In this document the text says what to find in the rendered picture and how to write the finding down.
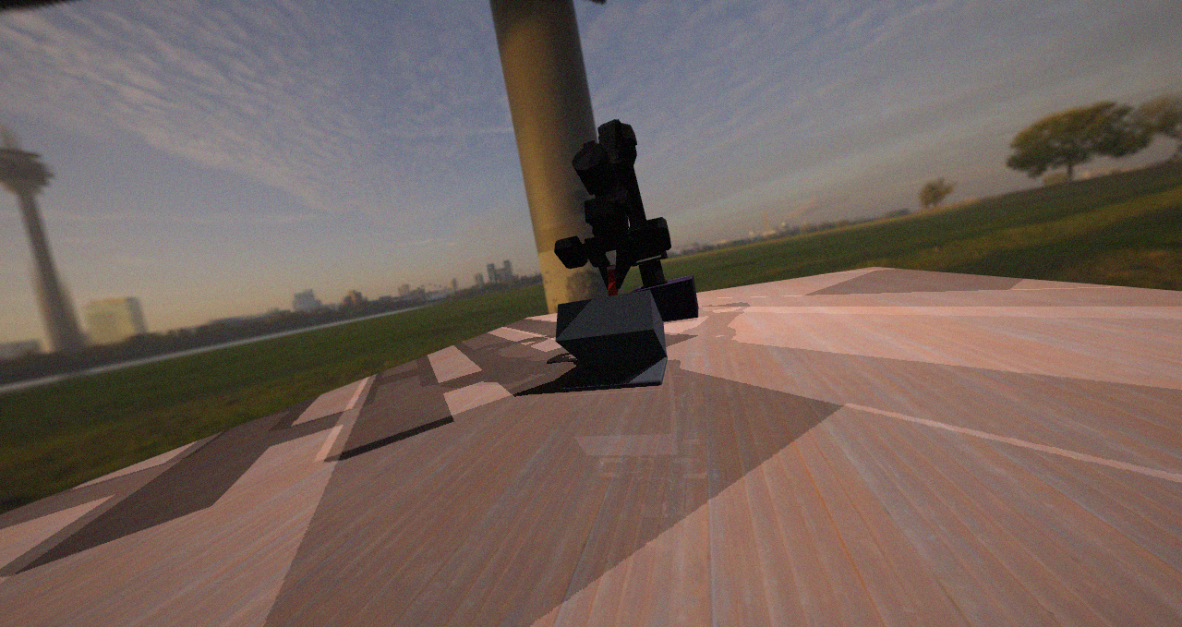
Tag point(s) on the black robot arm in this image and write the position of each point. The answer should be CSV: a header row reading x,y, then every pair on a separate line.
x,y
606,169

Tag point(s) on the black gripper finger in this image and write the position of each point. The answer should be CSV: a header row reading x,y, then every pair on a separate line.
x,y
598,259
626,253

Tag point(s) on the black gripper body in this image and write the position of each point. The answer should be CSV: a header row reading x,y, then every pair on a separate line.
x,y
655,233

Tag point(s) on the grey sloped panel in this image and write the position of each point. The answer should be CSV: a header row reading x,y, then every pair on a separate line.
x,y
620,339

